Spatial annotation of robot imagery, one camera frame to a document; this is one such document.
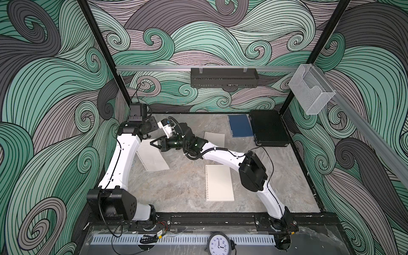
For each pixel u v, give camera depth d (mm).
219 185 841
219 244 660
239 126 1136
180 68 949
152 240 715
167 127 714
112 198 404
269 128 1219
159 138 713
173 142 693
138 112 579
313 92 764
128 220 423
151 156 770
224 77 943
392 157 518
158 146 725
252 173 533
